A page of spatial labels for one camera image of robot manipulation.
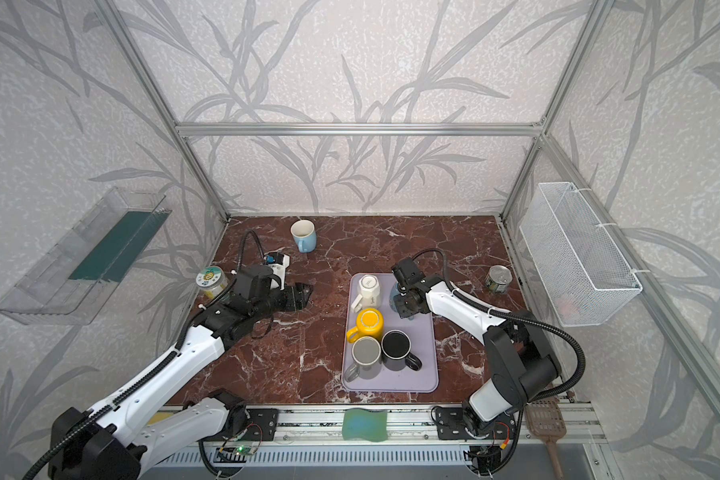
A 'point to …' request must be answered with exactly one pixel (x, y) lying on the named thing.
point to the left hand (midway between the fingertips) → (308, 279)
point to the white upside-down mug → (369, 289)
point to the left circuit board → (243, 449)
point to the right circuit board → (484, 459)
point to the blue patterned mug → (394, 291)
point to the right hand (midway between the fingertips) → (409, 294)
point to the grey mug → (365, 354)
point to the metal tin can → (498, 279)
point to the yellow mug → (369, 323)
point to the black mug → (395, 351)
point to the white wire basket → (581, 271)
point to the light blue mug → (304, 233)
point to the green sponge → (369, 425)
